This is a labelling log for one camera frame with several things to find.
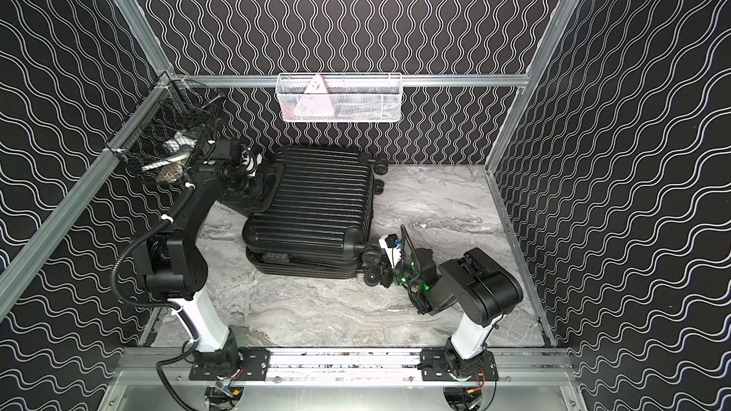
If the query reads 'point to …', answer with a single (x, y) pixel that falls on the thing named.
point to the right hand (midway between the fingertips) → (368, 258)
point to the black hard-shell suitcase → (320, 225)
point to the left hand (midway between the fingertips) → (260, 183)
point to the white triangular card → (316, 101)
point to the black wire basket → (161, 144)
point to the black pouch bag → (269, 175)
